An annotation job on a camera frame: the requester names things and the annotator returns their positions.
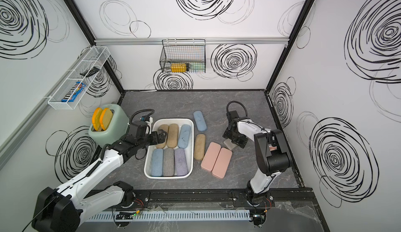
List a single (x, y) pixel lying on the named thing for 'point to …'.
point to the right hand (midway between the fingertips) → (234, 140)
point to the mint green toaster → (118, 129)
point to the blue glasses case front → (184, 136)
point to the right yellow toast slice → (105, 118)
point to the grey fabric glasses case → (168, 162)
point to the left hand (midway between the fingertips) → (159, 134)
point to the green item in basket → (197, 67)
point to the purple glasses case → (181, 162)
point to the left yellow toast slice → (96, 117)
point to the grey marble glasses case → (228, 143)
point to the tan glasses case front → (172, 136)
